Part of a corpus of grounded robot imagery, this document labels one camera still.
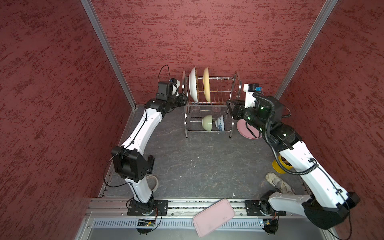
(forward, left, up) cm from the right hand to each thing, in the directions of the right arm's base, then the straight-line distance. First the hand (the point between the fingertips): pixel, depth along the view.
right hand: (228, 104), depth 64 cm
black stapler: (-8, +42, -39) cm, 58 cm away
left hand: (+15, +19, -11) cm, 27 cm away
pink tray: (-37, +7, -39) cm, 54 cm away
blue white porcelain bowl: (+12, -1, -29) cm, 32 cm away
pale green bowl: (+13, +7, -29) cm, 32 cm away
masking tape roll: (-16, +40, -40) cm, 59 cm away
